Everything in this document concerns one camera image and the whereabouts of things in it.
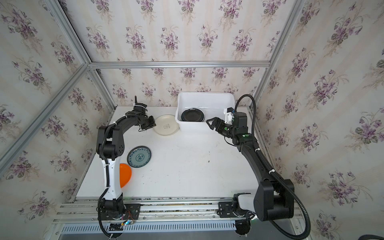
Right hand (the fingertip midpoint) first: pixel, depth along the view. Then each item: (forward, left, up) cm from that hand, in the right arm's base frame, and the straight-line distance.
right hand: (210, 124), depth 80 cm
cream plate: (+18, +29, -22) cm, 40 cm away
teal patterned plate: (-6, +44, -23) cm, 50 cm away
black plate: (+25, +9, -19) cm, 33 cm away
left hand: (+18, +37, -20) cm, 45 cm away
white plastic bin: (+36, -7, -19) cm, 41 cm away
